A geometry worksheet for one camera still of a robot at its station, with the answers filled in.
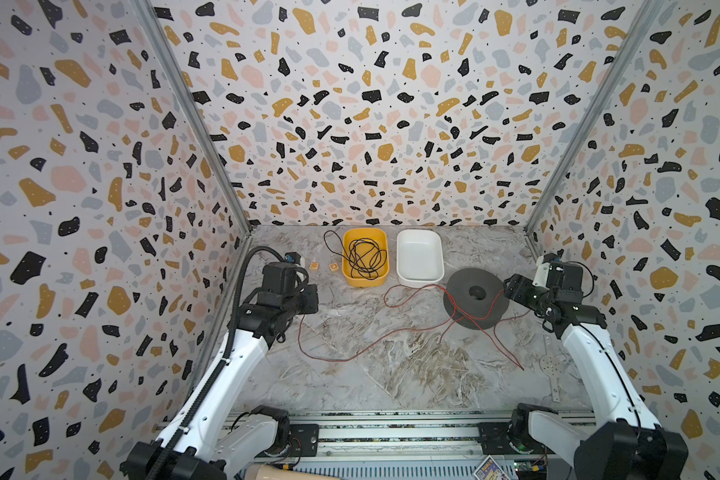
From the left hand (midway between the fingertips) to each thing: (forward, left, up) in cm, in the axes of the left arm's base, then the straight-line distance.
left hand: (312, 286), depth 77 cm
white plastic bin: (+26, -33, -21) cm, 47 cm away
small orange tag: (+24, +6, -22) cm, 33 cm away
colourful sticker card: (-38, -42, -19) cm, 60 cm away
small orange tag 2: (+23, -2, -22) cm, 32 cm away
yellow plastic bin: (+34, -18, -18) cm, 43 cm away
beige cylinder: (-38, +8, -19) cm, 43 cm away
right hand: (+3, -54, -2) cm, 54 cm away
